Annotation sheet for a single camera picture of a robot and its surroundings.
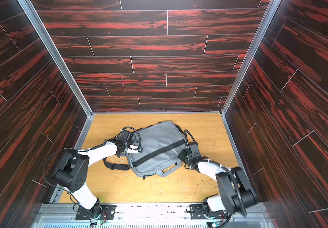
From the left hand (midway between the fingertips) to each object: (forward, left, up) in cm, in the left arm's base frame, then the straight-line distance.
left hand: (125, 145), depth 97 cm
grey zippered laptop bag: (0, -25, +3) cm, 25 cm away
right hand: (-5, -39, -2) cm, 39 cm away
